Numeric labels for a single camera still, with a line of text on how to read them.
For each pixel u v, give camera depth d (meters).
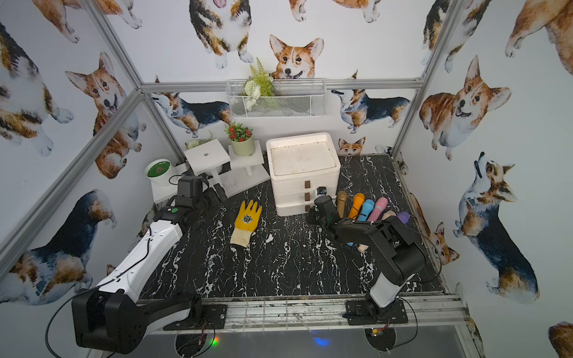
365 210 0.97
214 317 0.73
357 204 1.00
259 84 0.82
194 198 0.61
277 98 0.90
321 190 0.86
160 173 0.84
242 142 0.95
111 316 0.39
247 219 0.95
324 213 0.73
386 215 0.95
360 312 0.73
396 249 0.48
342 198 1.02
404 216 0.97
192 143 1.06
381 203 1.00
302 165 0.87
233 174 1.13
